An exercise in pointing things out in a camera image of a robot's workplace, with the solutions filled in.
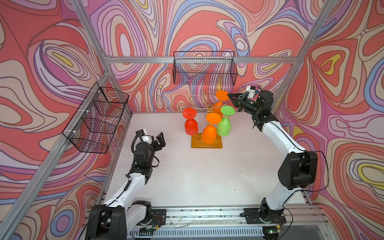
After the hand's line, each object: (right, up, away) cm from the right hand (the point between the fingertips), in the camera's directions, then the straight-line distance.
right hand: (227, 97), depth 78 cm
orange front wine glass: (-9, -19, 0) cm, 21 cm away
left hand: (-38, -21, +5) cm, 43 cm away
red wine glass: (-19, -14, +4) cm, 24 cm away
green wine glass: (-1, -16, +2) cm, 17 cm away
